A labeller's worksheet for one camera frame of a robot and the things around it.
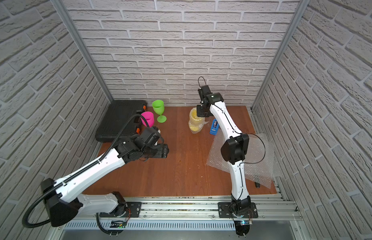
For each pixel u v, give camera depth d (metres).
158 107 0.99
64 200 0.40
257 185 0.81
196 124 0.96
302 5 0.68
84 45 0.85
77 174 0.42
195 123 0.90
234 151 0.57
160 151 0.66
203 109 0.77
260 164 0.88
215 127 1.03
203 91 0.72
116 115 1.04
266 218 0.73
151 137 0.56
